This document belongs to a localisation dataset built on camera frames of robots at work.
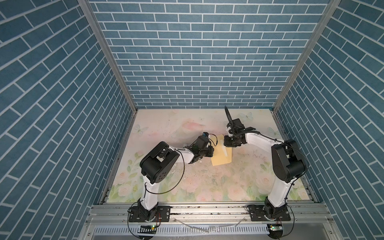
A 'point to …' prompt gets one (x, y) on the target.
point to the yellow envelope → (222, 155)
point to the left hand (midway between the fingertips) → (214, 149)
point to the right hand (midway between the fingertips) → (224, 142)
